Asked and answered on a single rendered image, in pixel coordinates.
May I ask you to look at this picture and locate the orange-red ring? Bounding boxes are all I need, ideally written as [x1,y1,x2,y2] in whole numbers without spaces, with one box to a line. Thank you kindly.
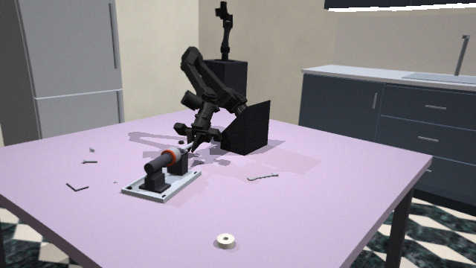
[161,150,176,166]

